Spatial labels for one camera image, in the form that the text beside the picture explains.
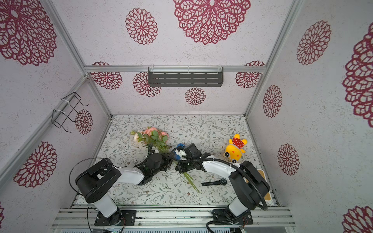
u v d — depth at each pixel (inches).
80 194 19.0
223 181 33.6
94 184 18.3
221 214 29.1
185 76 37.3
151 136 39.1
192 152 27.2
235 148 36.6
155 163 27.3
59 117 28.6
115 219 26.1
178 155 31.9
